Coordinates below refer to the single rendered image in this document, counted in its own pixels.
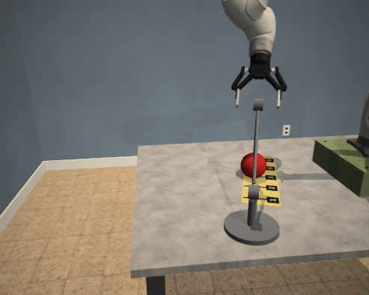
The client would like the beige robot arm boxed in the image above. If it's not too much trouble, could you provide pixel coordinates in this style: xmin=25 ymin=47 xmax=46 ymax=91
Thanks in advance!
xmin=222 ymin=0 xmax=369 ymax=158

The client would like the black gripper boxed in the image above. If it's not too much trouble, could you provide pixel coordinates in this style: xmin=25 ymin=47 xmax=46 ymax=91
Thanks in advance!
xmin=231 ymin=52 xmax=287 ymax=109

